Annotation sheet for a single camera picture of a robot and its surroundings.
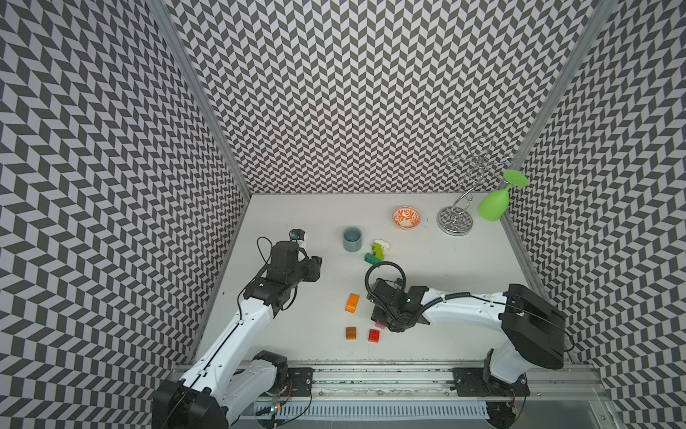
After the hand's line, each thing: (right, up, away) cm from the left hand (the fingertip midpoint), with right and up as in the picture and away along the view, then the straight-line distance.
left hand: (313, 261), depth 82 cm
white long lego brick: (+24, +3, +18) cm, 30 cm away
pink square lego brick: (+21, -21, +3) cm, 30 cm away
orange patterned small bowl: (+34, +14, +27) cm, 45 cm away
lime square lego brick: (+22, +1, +18) cm, 28 cm away
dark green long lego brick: (+19, -2, +15) cm, 24 cm away
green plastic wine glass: (+58, +18, +3) cm, 61 cm away
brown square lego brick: (+12, -22, -1) cm, 25 cm away
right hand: (+20, -20, +1) cm, 28 cm away
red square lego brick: (+19, -22, -1) cm, 29 cm away
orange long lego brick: (+12, -15, +5) cm, 20 cm away
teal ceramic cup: (+12, +5, +19) cm, 23 cm away
